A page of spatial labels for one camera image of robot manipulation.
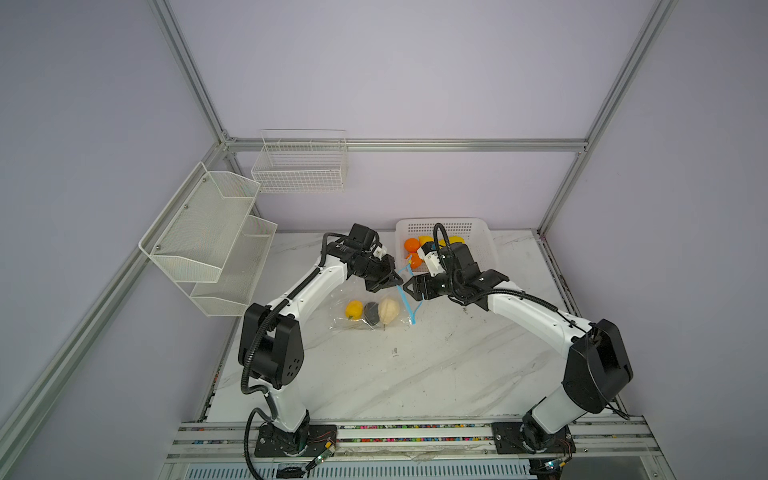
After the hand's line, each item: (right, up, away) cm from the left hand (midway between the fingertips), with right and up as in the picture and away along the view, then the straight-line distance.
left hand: (403, 281), depth 82 cm
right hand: (+2, 0, +1) cm, 3 cm away
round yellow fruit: (-15, -10, +10) cm, 20 cm away
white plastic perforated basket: (+27, +17, +32) cm, 45 cm away
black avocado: (-10, -11, +8) cm, 17 cm away
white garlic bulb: (-4, -9, +5) cm, 12 cm away
